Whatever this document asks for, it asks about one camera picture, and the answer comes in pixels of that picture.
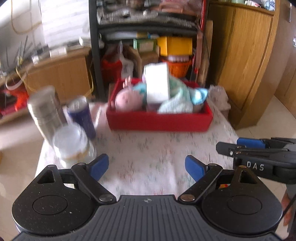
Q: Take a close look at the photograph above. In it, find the green cardboard box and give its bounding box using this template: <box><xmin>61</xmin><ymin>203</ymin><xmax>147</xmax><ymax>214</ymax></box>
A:
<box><xmin>133</xmin><ymin>39</ymin><xmax>157</xmax><ymax>53</ymax></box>

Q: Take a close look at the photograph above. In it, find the orange plastic basket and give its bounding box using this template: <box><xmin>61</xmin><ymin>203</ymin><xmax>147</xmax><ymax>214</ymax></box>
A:
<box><xmin>161</xmin><ymin>58</ymin><xmax>192</xmax><ymax>79</ymax></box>

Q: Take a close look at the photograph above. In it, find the wooden wardrobe cabinet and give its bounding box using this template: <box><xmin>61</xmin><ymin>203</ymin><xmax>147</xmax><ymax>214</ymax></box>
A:
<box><xmin>208</xmin><ymin>1</ymin><xmax>280</xmax><ymax>130</ymax></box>

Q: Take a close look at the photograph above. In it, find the light green knitted cloth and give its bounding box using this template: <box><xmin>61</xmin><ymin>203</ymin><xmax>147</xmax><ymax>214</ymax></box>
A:
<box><xmin>133</xmin><ymin>76</ymin><xmax>208</xmax><ymax>114</ymax></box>

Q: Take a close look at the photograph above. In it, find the white printed plastic bag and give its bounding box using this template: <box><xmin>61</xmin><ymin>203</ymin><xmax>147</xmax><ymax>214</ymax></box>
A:
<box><xmin>117</xmin><ymin>41</ymin><xmax>134</xmax><ymax>79</ymax></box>

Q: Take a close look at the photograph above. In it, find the brown cardboard box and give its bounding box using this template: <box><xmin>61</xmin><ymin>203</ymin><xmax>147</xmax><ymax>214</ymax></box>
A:
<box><xmin>123</xmin><ymin>45</ymin><xmax>159</xmax><ymax>78</ymax></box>

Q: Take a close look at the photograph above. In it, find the pink baby doll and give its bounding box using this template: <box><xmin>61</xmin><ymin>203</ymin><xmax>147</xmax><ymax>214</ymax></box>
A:
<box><xmin>111</xmin><ymin>76</ymin><xmax>146</xmax><ymax>112</ymax></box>

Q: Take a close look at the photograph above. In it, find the black metal shelf rack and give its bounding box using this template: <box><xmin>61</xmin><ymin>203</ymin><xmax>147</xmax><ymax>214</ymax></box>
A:
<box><xmin>89</xmin><ymin>1</ymin><xmax>202</xmax><ymax>101</ymax></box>

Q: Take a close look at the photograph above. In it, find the red storage box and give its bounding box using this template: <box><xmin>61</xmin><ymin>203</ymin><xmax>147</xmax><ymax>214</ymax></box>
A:
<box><xmin>106</xmin><ymin>80</ymin><xmax>213</xmax><ymax>132</ymax></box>

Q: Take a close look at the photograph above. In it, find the white plastic bag on floor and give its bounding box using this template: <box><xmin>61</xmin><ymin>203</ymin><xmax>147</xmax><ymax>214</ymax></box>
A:
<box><xmin>209</xmin><ymin>85</ymin><xmax>231</xmax><ymax>119</ymax></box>

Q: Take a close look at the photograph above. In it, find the red plastic bag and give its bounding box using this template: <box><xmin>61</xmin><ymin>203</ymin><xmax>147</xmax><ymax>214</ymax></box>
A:
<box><xmin>101</xmin><ymin>53</ymin><xmax>122</xmax><ymax>84</ymax></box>

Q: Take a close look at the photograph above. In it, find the floral white tablecloth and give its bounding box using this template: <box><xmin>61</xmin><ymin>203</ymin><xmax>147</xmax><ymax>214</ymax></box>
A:
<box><xmin>34</xmin><ymin>101</ymin><xmax>240</xmax><ymax>200</ymax></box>

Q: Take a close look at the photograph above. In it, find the clear jar white lid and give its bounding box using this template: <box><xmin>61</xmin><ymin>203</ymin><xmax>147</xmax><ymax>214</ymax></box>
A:
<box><xmin>52</xmin><ymin>123</ymin><xmax>97</xmax><ymax>168</ymax></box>

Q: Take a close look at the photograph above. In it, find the blue drink can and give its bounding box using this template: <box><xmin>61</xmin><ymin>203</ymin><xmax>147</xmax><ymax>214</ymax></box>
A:
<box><xmin>67</xmin><ymin>95</ymin><xmax>96</xmax><ymax>139</ymax></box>

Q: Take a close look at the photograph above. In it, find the steel thermos flask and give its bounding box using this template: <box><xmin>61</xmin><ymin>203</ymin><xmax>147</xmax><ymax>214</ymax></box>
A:
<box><xmin>27</xmin><ymin>85</ymin><xmax>67</xmax><ymax>146</ymax></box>

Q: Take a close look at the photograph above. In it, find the wooden tv sideboard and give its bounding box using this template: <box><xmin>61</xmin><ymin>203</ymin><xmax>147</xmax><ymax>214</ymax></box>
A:
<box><xmin>0</xmin><ymin>47</ymin><xmax>93</xmax><ymax>126</ymax></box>

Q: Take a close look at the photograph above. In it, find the white tissue pack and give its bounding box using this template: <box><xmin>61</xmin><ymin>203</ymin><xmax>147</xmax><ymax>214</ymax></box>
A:
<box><xmin>143</xmin><ymin>62</ymin><xmax>170</xmax><ymax>104</ymax></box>

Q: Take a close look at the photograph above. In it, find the yellow box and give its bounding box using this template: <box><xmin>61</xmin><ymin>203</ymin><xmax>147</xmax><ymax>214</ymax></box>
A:
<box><xmin>157</xmin><ymin>36</ymin><xmax>193</xmax><ymax>57</ymax></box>

